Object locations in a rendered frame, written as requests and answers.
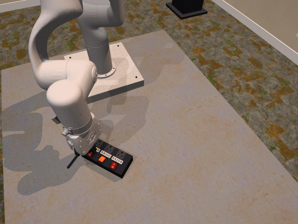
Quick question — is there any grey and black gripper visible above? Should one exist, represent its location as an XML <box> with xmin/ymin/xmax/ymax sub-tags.
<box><xmin>65</xmin><ymin>113</ymin><xmax>102</xmax><ymax>156</ymax></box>

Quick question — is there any black power strip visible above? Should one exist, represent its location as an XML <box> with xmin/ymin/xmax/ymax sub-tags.
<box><xmin>82</xmin><ymin>139</ymin><xmax>133</xmax><ymax>178</ymax></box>

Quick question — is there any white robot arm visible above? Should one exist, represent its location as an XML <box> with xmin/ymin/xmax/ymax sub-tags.
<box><xmin>28</xmin><ymin>0</ymin><xmax>125</xmax><ymax>137</ymax></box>

